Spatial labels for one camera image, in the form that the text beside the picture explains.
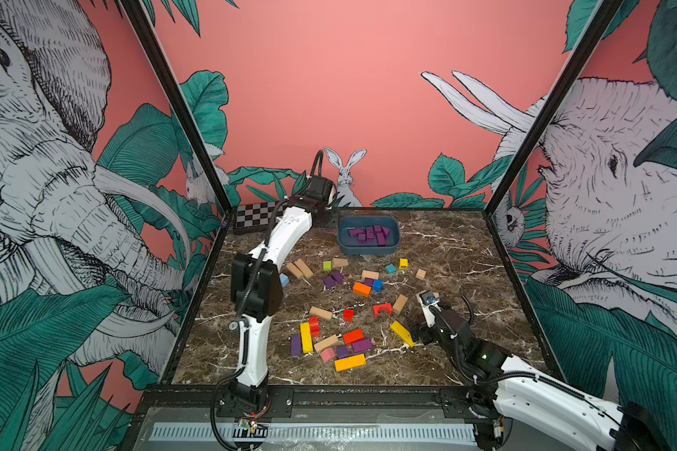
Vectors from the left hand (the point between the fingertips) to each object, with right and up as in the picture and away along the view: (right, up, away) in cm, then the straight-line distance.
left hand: (334, 214), depth 94 cm
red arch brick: (+14, -31, -3) cm, 35 cm away
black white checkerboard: (-33, 0, +21) cm, 39 cm away
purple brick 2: (+9, -41, -10) cm, 43 cm away
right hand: (+25, -29, -11) cm, 40 cm away
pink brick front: (-1, -42, -13) cm, 44 cm away
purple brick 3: (-11, -40, -10) cm, 43 cm away
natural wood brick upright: (+22, -30, -2) cm, 37 cm away
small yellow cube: (+25, -17, +8) cm, 32 cm away
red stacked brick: (-6, -36, -6) cm, 37 cm away
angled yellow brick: (+22, -37, -10) cm, 44 cm away
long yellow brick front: (+5, -44, -13) cm, 47 cm away
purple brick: (+18, -8, +17) cm, 26 cm away
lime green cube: (-3, -19, +8) cm, 20 cm away
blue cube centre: (+15, -24, +2) cm, 29 cm away
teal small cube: (+20, -20, +7) cm, 29 cm away
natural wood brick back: (+2, -17, +8) cm, 19 cm away
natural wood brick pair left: (-13, -20, +7) cm, 25 cm away
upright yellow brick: (-8, -39, -10) cm, 41 cm away
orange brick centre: (+10, -26, +2) cm, 28 cm away
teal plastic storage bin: (+7, -12, +13) cm, 19 cm away
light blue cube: (-18, -23, +2) cm, 29 cm away
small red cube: (+5, -33, -4) cm, 34 cm away
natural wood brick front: (-2, -40, -10) cm, 41 cm away
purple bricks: (-2, -24, +4) cm, 24 cm away
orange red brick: (+6, -39, -9) cm, 40 cm away
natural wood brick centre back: (+13, -21, +5) cm, 25 cm away
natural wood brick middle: (-4, -33, -3) cm, 33 cm away
